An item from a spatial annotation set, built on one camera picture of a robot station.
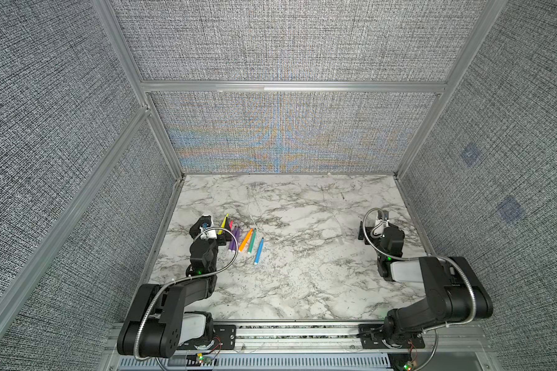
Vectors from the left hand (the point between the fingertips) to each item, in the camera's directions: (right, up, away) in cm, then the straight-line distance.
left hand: (213, 216), depth 85 cm
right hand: (+62, -1, +7) cm, 63 cm away
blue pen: (+16, -15, +8) cm, 24 cm away
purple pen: (+6, -11, +10) cm, 16 cm away
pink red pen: (+3, -5, +16) cm, 17 cm away
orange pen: (+10, -10, +11) cm, 18 cm away
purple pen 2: (+6, -9, +13) cm, 17 cm away
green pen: (+13, -11, +10) cm, 20 cm away
